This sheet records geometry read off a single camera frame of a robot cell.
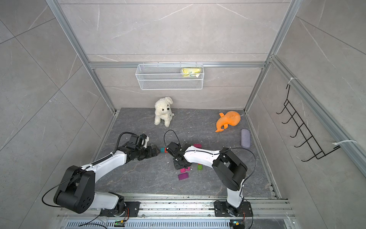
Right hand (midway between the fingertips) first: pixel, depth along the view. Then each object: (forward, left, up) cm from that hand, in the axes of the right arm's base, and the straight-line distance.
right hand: (181, 164), depth 88 cm
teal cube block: (+10, +13, 0) cm, 16 cm away
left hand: (+8, +16, +5) cm, 19 cm away
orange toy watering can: (+34, -38, +5) cm, 51 cm away
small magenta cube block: (-3, -4, -1) cm, 5 cm away
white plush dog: (+33, +13, +15) cm, 38 cm away
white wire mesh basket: (+54, +10, +29) cm, 62 cm away
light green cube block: (-2, -12, 0) cm, 12 cm away
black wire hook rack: (-8, -59, +31) cm, 67 cm away
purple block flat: (-7, -1, -1) cm, 7 cm away
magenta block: (-4, -1, 0) cm, 4 cm away
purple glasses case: (+19, -46, 0) cm, 50 cm away
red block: (+10, +11, -1) cm, 15 cm away
